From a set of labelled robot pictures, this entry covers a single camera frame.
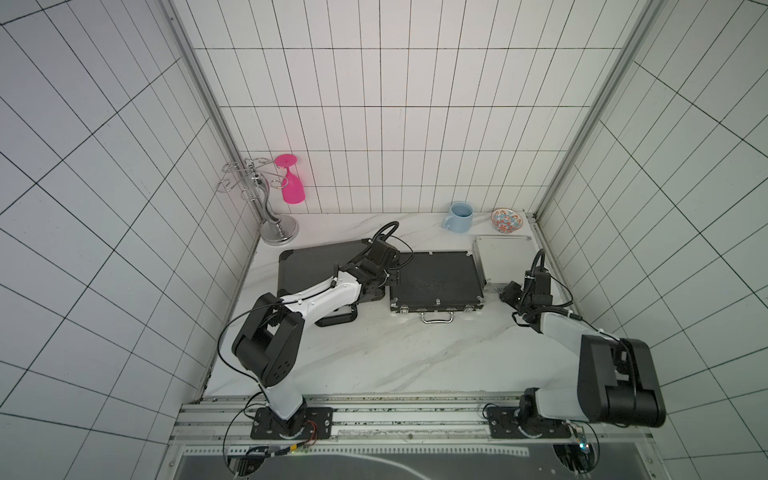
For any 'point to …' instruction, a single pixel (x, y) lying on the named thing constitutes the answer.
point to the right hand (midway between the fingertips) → (514, 286)
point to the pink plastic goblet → (294, 191)
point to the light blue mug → (459, 218)
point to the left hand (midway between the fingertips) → (384, 274)
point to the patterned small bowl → (506, 220)
